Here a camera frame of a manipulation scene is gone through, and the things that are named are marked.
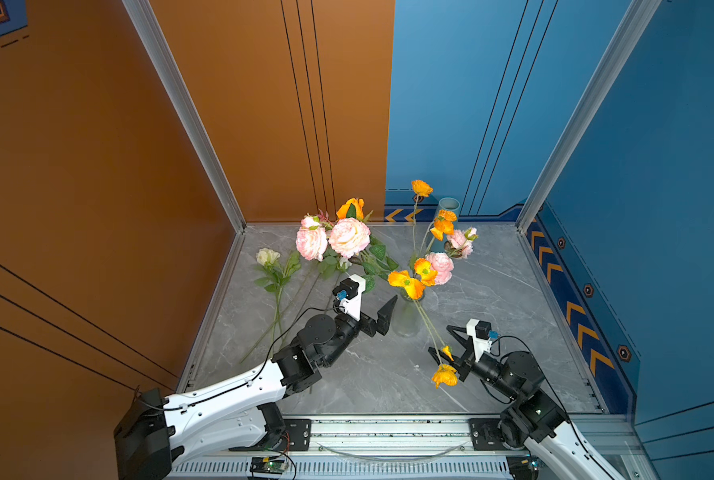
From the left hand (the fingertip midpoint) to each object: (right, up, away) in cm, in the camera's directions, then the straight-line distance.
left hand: (379, 287), depth 68 cm
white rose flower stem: (-34, 0, +38) cm, 51 cm away
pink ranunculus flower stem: (+19, +10, +3) cm, 22 cm away
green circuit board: (-26, -43, +3) cm, 51 cm away
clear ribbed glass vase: (+9, -11, +19) cm, 24 cm away
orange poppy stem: (+12, -15, -12) cm, 23 cm away
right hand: (+15, -14, +6) cm, 22 cm away
